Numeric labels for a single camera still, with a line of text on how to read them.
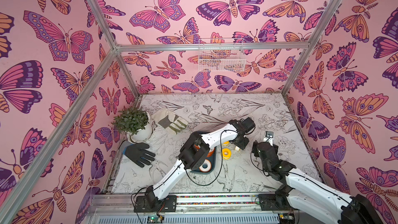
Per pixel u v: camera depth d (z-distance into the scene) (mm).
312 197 502
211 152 854
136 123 816
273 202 719
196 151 593
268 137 715
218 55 961
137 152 883
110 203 762
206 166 837
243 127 697
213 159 839
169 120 1036
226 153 883
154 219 711
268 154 629
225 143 929
